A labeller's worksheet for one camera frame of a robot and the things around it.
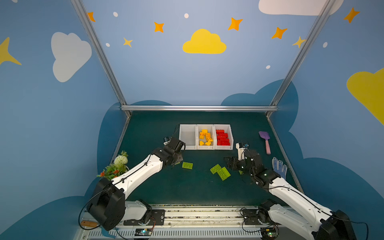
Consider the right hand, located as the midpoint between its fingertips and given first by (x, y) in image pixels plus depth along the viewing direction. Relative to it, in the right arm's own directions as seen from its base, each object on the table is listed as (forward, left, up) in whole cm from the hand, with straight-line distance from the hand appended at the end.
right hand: (230, 156), depth 83 cm
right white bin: (+26, -3, -8) cm, 28 cm away
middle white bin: (+26, +10, -7) cm, 28 cm away
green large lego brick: (-5, +2, -13) cm, 14 cm away
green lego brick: (-2, +24, -12) cm, 27 cm away
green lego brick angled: (-3, +7, -12) cm, 14 cm away
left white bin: (+23, +26, -12) cm, 37 cm away
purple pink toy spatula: (+25, -30, -12) cm, 41 cm away
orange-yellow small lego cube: (+24, +15, -11) cm, 30 cm away
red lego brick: (+20, +2, -11) cm, 22 cm away
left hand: (-1, +28, -2) cm, 28 cm away
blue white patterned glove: (0, -33, -13) cm, 35 cm away
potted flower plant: (-12, +58, +4) cm, 60 cm away
